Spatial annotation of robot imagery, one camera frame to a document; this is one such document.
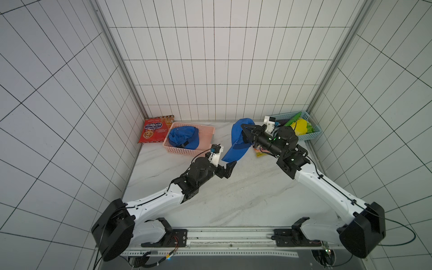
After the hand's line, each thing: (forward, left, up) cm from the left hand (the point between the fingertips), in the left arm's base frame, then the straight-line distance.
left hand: (225, 159), depth 78 cm
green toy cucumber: (+40, -48, -12) cm, 64 cm away
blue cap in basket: (+23, +24, -11) cm, 34 cm away
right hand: (+4, -3, +19) cm, 20 cm away
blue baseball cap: (+8, -8, 0) cm, 11 cm away
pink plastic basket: (+30, +12, -16) cm, 36 cm away
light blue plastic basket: (+42, -44, -14) cm, 62 cm away
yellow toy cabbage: (+30, -50, -9) cm, 59 cm away
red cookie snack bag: (+32, +45, -14) cm, 57 cm away
